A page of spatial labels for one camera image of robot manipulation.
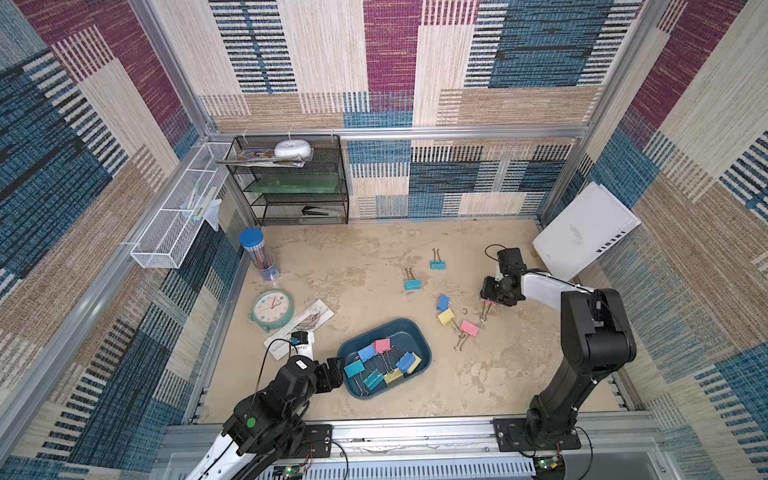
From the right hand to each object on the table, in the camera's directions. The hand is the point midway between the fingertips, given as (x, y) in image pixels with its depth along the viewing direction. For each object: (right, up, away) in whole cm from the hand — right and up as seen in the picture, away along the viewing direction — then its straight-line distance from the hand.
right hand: (487, 293), depth 100 cm
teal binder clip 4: (-36, -20, -19) cm, 46 cm away
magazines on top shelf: (-71, +42, -8) cm, 83 cm away
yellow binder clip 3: (-25, -17, -17) cm, 35 cm away
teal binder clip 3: (-42, -19, -16) cm, 49 cm away
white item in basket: (-79, +25, -21) cm, 85 cm away
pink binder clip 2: (-1, -4, -3) cm, 5 cm away
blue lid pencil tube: (-73, +16, -9) cm, 75 cm away
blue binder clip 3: (-28, -16, -18) cm, 37 cm away
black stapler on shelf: (-59, +28, +10) cm, 66 cm away
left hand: (-46, -14, -22) cm, 53 cm away
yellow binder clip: (-14, -7, -6) cm, 17 cm away
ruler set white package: (-57, -8, -6) cm, 58 cm away
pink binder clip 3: (-35, -13, -13) cm, 39 cm away
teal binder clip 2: (-25, +3, +2) cm, 25 cm away
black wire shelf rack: (-69, +41, +14) cm, 81 cm away
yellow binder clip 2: (-31, -20, -17) cm, 41 cm away
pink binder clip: (-9, -9, -9) cm, 16 cm away
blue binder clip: (-14, -3, -1) cm, 15 cm away
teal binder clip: (-15, +9, +9) cm, 20 cm away
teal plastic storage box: (-27, -11, -11) cm, 31 cm away
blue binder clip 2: (-39, -15, -14) cm, 44 cm away
